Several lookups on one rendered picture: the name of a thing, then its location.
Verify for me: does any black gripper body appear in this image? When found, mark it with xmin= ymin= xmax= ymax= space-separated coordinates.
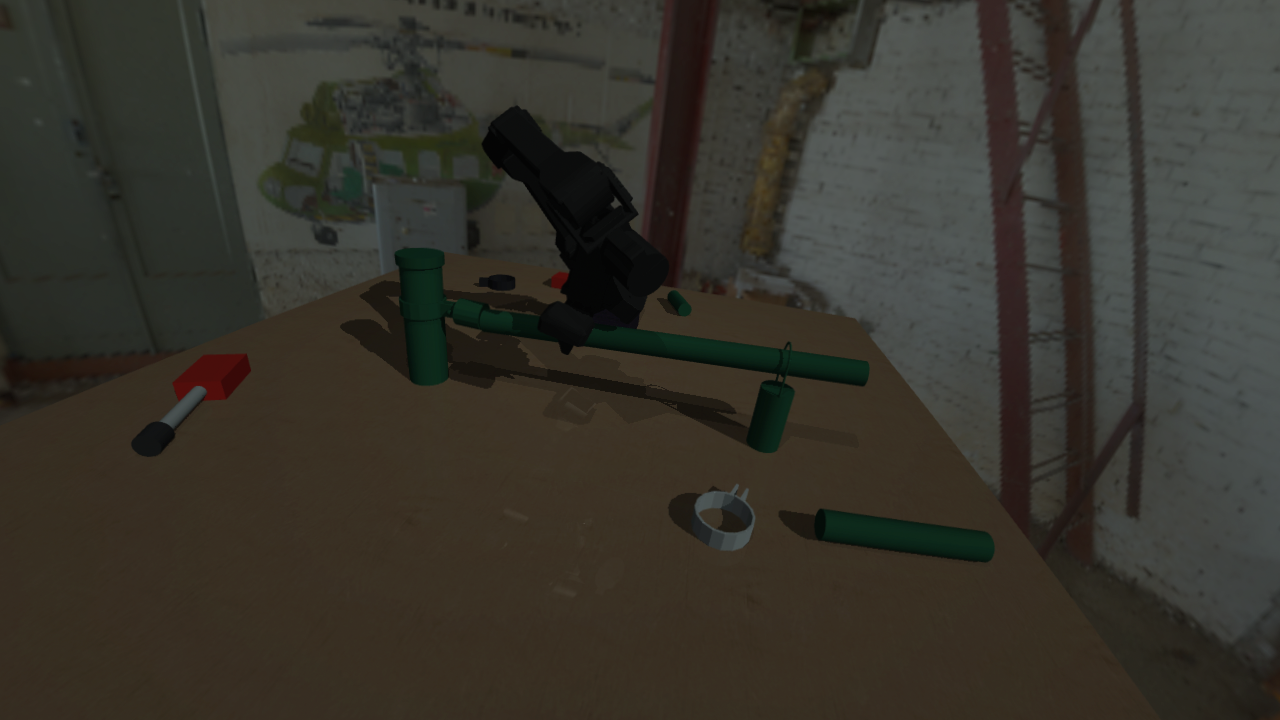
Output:
xmin=538 ymin=249 xmax=613 ymax=347

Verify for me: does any grey metal band with two small prongs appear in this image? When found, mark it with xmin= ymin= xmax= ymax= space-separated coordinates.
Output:
xmin=691 ymin=484 xmax=755 ymax=551

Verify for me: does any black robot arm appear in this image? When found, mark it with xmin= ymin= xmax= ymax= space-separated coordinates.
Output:
xmin=483 ymin=105 xmax=669 ymax=324

